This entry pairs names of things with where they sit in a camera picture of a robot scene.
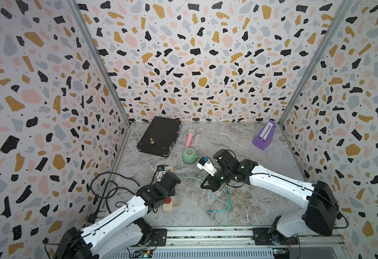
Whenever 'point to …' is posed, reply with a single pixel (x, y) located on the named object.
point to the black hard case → (161, 136)
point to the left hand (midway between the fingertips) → (172, 186)
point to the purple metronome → (264, 139)
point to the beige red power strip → (168, 205)
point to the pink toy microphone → (191, 131)
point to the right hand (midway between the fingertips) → (202, 186)
